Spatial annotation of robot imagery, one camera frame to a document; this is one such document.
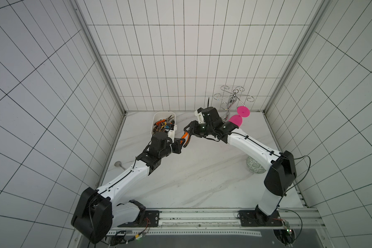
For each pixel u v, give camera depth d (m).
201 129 0.70
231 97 0.88
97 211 0.40
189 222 0.73
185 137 0.78
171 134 0.71
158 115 1.13
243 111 0.84
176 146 0.70
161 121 1.11
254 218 0.65
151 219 0.73
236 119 0.92
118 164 0.92
